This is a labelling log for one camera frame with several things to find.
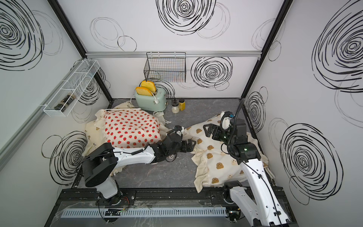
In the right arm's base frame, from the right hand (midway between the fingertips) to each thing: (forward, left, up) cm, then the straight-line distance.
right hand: (210, 128), depth 72 cm
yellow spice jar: (+33, +17, -18) cm, 41 cm away
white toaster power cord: (+29, +35, -9) cm, 46 cm away
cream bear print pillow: (-15, -2, -18) cm, 23 cm away
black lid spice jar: (+31, +22, -15) cm, 41 cm away
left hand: (-1, +9, -14) cm, 17 cm away
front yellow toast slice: (+34, +44, -5) cm, 56 cm away
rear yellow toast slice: (+39, +40, -4) cm, 56 cm away
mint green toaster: (+29, +42, -12) cm, 53 cm away
